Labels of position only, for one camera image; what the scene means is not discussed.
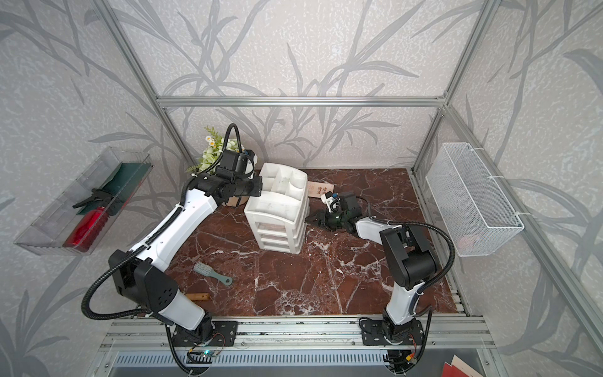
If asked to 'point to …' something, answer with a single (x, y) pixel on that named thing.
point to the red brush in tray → (87, 231)
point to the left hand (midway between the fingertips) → (260, 183)
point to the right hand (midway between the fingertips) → (308, 220)
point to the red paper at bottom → (451, 371)
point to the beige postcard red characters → (318, 188)
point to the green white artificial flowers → (214, 144)
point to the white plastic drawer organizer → (279, 217)
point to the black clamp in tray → (104, 198)
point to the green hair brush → (202, 269)
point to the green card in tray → (118, 188)
